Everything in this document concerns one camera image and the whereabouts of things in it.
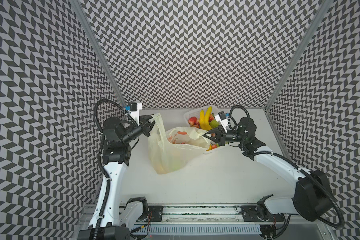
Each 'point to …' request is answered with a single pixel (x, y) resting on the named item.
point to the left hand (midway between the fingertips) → (158, 116)
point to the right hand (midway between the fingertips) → (202, 139)
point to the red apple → (193, 121)
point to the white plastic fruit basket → (195, 113)
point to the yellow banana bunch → (204, 120)
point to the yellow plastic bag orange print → (170, 151)
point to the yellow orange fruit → (210, 148)
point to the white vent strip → (227, 229)
